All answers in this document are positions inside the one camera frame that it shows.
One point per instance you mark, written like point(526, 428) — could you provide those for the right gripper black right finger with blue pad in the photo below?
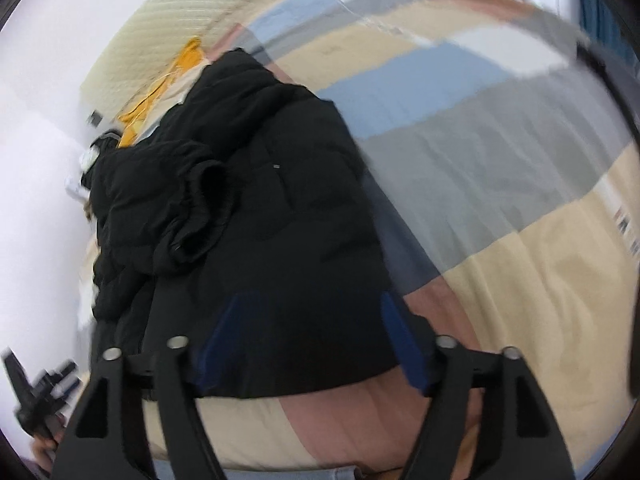
point(518, 436)

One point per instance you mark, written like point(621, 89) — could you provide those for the person's left hand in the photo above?
point(44, 449)

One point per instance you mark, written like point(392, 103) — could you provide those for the patchwork checkered bed quilt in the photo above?
point(501, 148)

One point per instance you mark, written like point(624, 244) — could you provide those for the cream quilted headboard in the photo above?
point(144, 47)

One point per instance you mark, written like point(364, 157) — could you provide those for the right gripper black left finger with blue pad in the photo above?
point(106, 437)

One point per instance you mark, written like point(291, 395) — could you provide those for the yellow pillow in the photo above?
point(191, 55)

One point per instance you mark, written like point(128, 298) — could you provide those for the white box on nightstand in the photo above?
point(88, 158)

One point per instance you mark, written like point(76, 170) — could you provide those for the black puffer jacket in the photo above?
point(244, 225)

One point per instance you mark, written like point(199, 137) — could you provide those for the wall power socket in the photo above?
point(95, 118)

